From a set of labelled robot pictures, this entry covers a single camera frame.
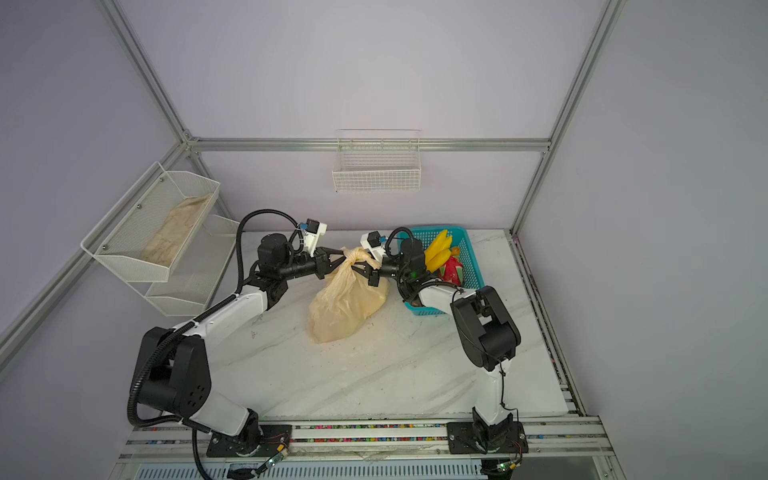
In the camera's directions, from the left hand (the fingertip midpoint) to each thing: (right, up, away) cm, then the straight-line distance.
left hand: (347, 255), depth 80 cm
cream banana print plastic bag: (-1, -13, +4) cm, 13 cm away
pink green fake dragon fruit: (+32, -5, +19) cm, 38 cm away
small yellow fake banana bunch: (+28, +1, +18) cm, 33 cm away
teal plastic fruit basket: (+39, -8, +18) cm, 44 cm away
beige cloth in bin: (-47, +3, -3) cm, 48 cm away
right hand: (0, -3, +2) cm, 3 cm away
